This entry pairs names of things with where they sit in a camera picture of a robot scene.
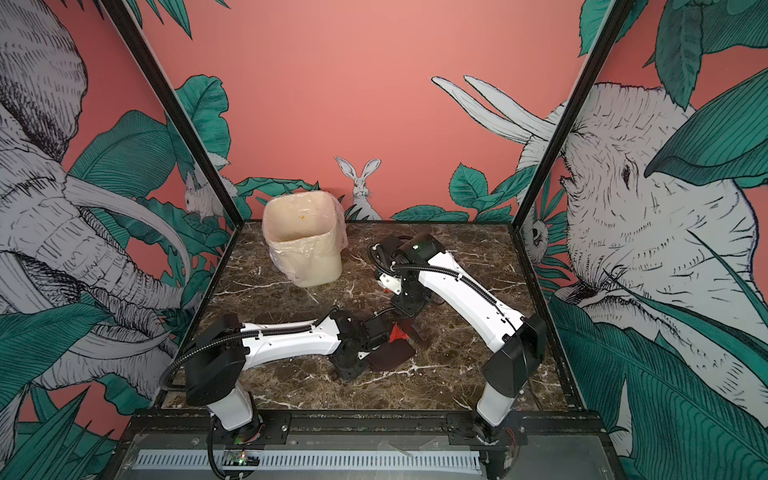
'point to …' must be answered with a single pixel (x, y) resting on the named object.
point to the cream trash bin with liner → (306, 234)
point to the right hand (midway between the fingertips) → (407, 307)
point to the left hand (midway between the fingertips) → (350, 366)
